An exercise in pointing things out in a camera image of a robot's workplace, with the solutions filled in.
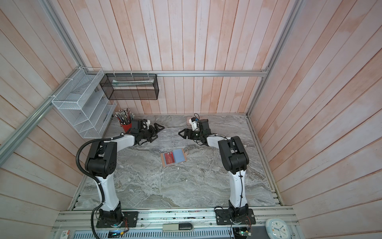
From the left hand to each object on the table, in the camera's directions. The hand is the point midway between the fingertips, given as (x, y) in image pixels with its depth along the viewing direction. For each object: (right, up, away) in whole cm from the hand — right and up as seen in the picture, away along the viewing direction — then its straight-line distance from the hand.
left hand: (162, 132), depth 99 cm
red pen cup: (-24, +3, -1) cm, 24 cm away
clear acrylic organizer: (+4, -5, +7) cm, 10 cm away
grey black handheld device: (+12, -44, -31) cm, 55 cm away
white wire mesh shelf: (-38, +13, -18) cm, 43 cm away
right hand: (+14, -1, +1) cm, 14 cm away
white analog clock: (+60, -45, -31) cm, 81 cm away
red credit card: (+5, -17, -4) cm, 18 cm away
